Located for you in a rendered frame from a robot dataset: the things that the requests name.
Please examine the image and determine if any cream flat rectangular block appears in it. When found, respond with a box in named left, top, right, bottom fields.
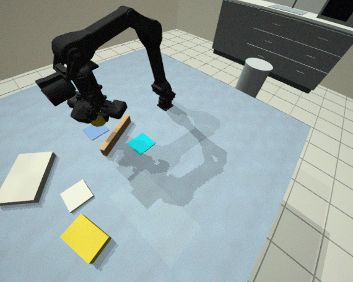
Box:
left=0, top=152, right=56, bottom=206

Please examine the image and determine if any orange flat bar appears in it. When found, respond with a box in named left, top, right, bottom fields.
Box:
left=100, top=114, right=131, bottom=156

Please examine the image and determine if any yellow flat square block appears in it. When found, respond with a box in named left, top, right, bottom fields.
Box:
left=60, top=214, right=112, bottom=264

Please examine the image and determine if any white flat rectangular block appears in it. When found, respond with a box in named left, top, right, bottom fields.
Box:
left=61, top=180, right=94, bottom=213

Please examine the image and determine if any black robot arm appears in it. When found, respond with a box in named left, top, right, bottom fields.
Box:
left=35, top=6, right=176, bottom=124

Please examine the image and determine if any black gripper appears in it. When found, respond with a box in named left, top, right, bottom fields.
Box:
left=67, top=84, right=128, bottom=122

